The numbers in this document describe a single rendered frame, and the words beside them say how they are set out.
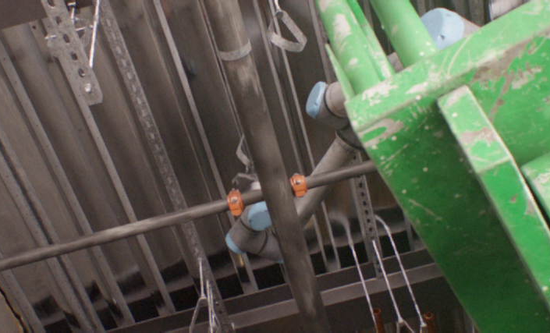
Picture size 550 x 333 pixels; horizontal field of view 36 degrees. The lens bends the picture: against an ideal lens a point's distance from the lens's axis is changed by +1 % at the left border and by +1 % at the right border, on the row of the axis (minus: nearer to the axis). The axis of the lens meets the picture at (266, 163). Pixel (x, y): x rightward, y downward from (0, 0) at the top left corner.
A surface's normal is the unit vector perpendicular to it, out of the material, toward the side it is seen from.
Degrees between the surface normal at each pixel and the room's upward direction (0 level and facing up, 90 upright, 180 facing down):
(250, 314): 90
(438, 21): 93
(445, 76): 90
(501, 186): 180
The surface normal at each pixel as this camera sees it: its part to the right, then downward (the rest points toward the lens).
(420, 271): -0.24, -0.79
